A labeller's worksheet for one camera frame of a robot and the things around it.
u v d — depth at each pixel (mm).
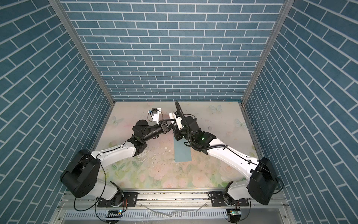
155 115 713
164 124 697
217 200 736
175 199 752
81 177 433
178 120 669
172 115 751
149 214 770
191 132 564
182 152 909
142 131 630
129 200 740
